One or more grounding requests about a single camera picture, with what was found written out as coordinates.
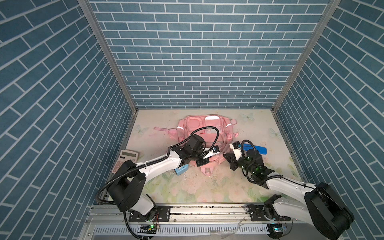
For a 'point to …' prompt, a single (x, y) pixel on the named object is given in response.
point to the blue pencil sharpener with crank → (181, 169)
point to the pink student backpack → (215, 130)
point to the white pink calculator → (125, 155)
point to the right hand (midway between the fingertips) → (224, 153)
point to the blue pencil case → (261, 150)
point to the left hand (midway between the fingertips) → (209, 154)
